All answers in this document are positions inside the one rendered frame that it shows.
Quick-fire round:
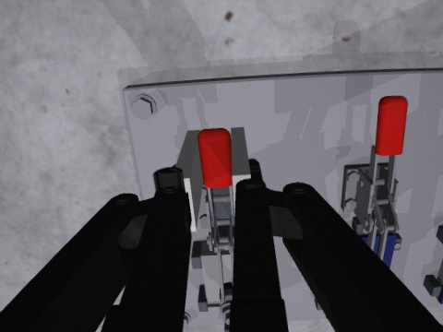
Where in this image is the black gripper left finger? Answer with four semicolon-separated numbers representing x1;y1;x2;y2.
0;130;203;332

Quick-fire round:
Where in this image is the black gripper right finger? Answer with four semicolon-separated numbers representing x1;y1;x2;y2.
229;127;443;332

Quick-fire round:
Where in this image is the dark blue flat plate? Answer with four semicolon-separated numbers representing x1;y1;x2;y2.
436;259;443;304

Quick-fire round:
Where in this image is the blue rectangular plate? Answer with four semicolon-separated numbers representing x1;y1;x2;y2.
358;229;397;268

